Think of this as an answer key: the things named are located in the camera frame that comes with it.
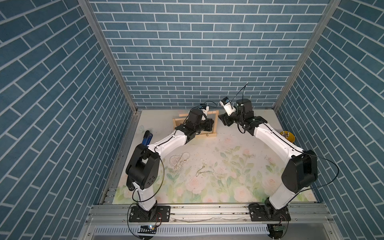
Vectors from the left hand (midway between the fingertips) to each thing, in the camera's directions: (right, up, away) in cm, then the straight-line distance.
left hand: (218, 122), depth 86 cm
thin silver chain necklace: (-12, -30, +1) cm, 32 cm away
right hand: (+4, +6, 0) cm, 7 cm away
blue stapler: (-46, -10, +13) cm, 49 cm away
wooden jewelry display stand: (-8, -8, +15) cm, 19 cm away
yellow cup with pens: (+41, -8, -1) cm, 41 cm away
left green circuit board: (-36, -52, -14) cm, 65 cm away
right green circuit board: (+28, -51, -15) cm, 59 cm away
